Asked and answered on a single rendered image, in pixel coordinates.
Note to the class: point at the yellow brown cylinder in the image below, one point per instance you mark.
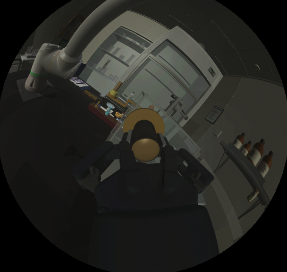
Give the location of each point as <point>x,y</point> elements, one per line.
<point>114,91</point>

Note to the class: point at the brass dial disc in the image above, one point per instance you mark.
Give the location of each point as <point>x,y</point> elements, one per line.
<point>129,121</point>

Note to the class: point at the white tube rack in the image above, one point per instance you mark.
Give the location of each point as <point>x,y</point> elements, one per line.
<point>30,54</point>

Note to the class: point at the cyan pan cup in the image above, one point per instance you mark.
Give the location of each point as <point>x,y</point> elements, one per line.
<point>109,111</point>

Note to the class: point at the grey square base plate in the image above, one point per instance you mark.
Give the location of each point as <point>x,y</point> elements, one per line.
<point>24,94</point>

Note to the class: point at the white fume hood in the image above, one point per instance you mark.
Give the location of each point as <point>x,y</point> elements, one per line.
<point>179,70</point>

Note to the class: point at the framed wall notice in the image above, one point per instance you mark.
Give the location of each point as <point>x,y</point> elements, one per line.
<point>214,115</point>

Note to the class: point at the small white bottle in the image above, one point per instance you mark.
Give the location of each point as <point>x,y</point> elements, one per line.
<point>131,95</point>

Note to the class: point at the blue notebook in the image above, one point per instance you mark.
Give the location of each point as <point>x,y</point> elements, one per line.
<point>78,81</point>

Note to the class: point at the brass arrest lever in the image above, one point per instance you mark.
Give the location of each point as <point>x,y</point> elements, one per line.
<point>97,104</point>

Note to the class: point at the large brown labelled bottle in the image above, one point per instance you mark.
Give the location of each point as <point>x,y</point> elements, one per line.
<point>265,165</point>
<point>255,153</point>

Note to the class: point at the glass-front shelf cabinet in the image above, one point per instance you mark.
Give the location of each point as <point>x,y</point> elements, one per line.
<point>112,59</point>

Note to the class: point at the green white box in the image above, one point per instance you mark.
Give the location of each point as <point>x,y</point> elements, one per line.
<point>253,196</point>

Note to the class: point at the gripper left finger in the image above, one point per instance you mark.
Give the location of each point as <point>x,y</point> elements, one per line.
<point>94,162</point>

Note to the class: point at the white wall outlet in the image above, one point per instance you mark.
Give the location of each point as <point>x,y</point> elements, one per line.
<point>200,158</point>

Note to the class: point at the white wall switch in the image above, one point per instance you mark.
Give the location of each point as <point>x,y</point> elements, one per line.
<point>217,133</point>

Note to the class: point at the black brass-capped torsion head knob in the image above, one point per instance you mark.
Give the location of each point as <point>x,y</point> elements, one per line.
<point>144,139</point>

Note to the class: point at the grey wall shelf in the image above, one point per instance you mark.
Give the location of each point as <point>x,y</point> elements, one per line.
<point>251,175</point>

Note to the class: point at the small brown labelled bottle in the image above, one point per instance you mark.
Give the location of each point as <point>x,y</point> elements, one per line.
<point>238,141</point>
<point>246,149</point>

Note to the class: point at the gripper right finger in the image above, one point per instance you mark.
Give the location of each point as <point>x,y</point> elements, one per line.
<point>190,166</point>

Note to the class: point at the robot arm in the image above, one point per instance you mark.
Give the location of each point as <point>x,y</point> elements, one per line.
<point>89,29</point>

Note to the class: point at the grey clamp stand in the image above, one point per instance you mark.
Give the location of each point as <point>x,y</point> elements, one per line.
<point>177,107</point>

